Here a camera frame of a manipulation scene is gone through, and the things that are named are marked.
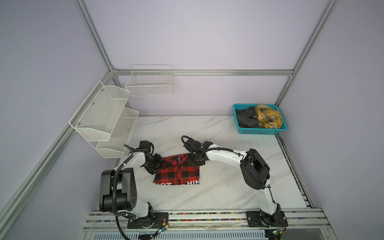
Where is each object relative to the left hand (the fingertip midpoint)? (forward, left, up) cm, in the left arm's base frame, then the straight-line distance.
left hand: (161, 166), depth 89 cm
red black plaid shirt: (-3, -10, +2) cm, 11 cm away
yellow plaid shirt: (+33, -73, +9) cm, 81 cm away
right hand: (+2, -17, +1) cm, 17 cm away
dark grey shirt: (+36, -58, +7) cm, 68 cm away
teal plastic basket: (+26, -66, +3) cm, 71 cm away
